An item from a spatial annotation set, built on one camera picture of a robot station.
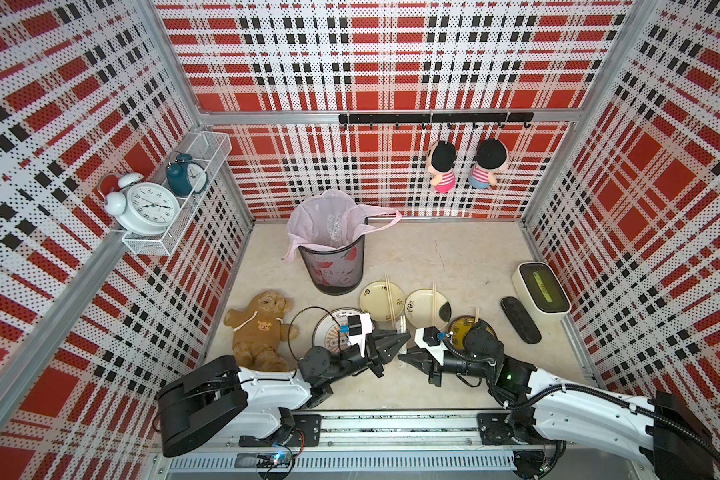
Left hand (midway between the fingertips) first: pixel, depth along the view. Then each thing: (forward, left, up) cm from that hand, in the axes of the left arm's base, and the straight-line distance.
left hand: (415, 336), depth 66 cm
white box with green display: (+22, -43, -18) cm, 52 cm away
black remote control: (+13, -35, -21) cm, 43 cm away
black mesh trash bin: (+24, +20, -9) cm, 33 cm away
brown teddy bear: (+8, +42, -15) cm, 45 cm away
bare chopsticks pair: (+22, -10, -22) cm, 33 cm away
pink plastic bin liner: (+41, +24, -5) cm, 48 cm away
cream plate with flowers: (+21, +10, -22) cm, 32 cm away
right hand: (-2, +2, -7) cm, 7 cm away
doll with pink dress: (+57, -12, +8) cm, 58 cm away
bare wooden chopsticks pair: (+17, -23, -22) cm, 36 cm away
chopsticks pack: (0, +3, +5) cm, 6 cm away
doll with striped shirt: (+55, -28, +9) cm, 63 cm away
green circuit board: (-21, +33, -22) cm, 45 cm away
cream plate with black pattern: (+19, -5, -24) cm, 31 cm away
